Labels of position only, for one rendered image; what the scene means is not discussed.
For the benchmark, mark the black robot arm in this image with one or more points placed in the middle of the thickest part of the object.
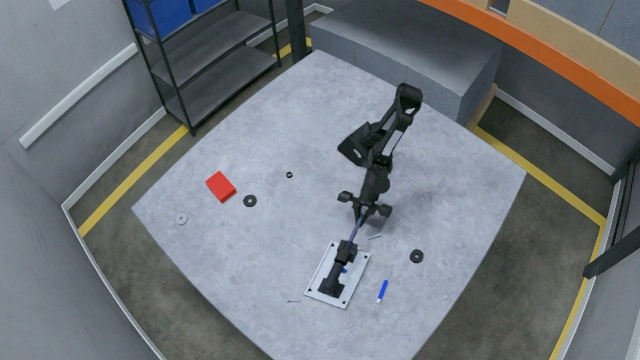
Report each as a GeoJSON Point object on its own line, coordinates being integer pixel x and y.
{"type": "Point", "coordinates": [381, 153]}

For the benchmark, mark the blue screwdriver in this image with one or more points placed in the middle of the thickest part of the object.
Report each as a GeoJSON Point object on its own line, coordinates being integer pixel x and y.
{"type": "Point", "coordinates": [382, 291]}

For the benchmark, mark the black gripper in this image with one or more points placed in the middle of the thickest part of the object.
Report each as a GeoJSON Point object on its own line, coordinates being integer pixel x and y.
{"type": "Point", "coordinates": [368, 196]}

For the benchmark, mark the red rectangular block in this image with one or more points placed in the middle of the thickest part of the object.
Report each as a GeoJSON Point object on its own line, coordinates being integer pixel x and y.
{"type": "Point", "coordinates": [220, 186]}

